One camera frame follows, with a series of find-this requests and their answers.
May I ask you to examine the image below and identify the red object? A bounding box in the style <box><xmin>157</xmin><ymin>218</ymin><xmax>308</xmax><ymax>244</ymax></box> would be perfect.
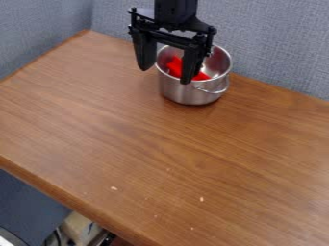
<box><xmin>167</xmin><ymin>56</ymin><xmax>210</xmax><ymax>81</ymax></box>

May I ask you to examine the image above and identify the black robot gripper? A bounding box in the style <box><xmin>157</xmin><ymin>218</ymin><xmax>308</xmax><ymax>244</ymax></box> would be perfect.
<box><xmin>129</xmin><ymin>0</ymin><xmax>217</xmax><ymax>85</ymax></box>

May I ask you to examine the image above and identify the beige box under table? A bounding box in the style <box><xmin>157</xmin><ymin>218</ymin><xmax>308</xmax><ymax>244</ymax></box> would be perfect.
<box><xmin>43</xmin><ymin>212</ymin><xmax>114</xmax><ymax>246</ymax></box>

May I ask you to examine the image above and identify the silver metal pot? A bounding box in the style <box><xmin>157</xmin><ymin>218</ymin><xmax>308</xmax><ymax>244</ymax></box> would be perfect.
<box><xmin>155</xmin><ymin>45</ymin><xmax>233</xmax><ymax>106</ymax></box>

